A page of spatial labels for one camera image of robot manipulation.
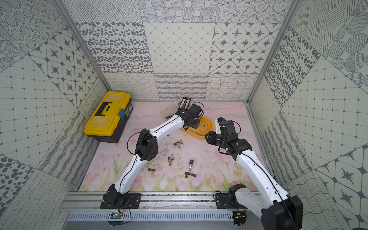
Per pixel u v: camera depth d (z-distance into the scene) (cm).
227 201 73
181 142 95
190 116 75
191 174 82
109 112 91
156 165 86
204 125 104
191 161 86
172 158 88
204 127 104
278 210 37
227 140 58
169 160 88
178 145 94
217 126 72
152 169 84
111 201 64
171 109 115
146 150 62
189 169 85
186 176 82
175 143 95
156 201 76
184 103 117
